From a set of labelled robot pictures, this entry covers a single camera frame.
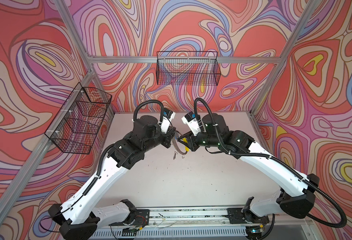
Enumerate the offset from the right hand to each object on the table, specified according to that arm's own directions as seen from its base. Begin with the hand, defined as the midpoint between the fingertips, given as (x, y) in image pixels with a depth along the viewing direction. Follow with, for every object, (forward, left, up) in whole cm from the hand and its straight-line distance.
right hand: (182, 142), depth 65 cm
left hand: (+4, +2, +6) cm, 7 cm away
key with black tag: (-1, +4, -11) cm, 12 cm away
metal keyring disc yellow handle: (+1, +3, +2) cm, 4 cm away
